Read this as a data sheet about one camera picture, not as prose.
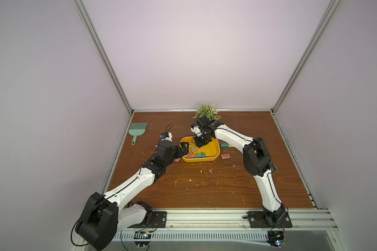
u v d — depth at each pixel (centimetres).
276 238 68
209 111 95
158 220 73
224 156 94
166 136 74
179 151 74
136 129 110
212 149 97
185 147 74
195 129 90
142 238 71
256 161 56
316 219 75
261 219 71
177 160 92
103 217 40
